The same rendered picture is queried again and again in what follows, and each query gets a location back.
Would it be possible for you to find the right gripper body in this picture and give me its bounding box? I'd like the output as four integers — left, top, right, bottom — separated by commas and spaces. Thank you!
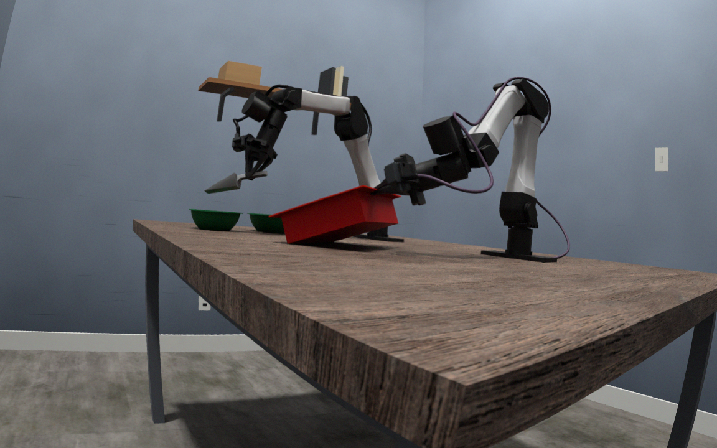
240, 124, 280, 161

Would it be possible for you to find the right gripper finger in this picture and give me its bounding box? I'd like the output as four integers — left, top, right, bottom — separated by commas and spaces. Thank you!
249, 156, 272, 172
245, 147, 268, 178

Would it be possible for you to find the grey metal scoop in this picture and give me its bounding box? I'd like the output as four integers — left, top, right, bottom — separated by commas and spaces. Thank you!
204, 171, 268, 194

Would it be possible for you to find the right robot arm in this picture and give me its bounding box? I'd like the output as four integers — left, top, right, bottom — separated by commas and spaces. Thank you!
241, 87, 404, 242

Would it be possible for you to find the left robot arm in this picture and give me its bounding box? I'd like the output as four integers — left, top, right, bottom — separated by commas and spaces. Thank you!
384, 79, 557, 263

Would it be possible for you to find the green bowl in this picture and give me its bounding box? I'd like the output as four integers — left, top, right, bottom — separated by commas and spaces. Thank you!
247, 213, 285, 233
189, 209, 243, 231

